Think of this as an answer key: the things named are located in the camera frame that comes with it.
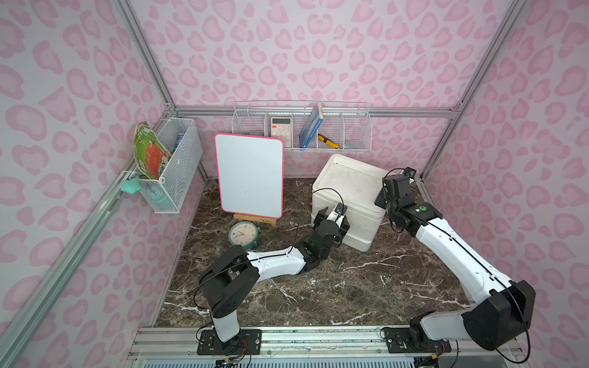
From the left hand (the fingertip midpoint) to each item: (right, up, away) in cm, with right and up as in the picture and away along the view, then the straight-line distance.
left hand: (334, 208), depth 84 cm
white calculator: (-20, +32, +11) cm, 40 cm away
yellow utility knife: (-1, +27, +14) cm, 31 cm away
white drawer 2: (-5, +2, 0) cm, 5 cm away
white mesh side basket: (-54, +5, -11) cm, 55 cm away
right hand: (+17, +6, -4) cm, 18 cm away
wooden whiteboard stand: (-32, -5, +14) cm, 35 cm away
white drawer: (+10, -7, -2) cm, 13 cm away
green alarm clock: (-36, -12, +14) cm, 41 cm away
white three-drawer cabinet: (+9, +7, 0) cm, 11 cm away
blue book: (-8, +31, +5) cm, 33 cm away
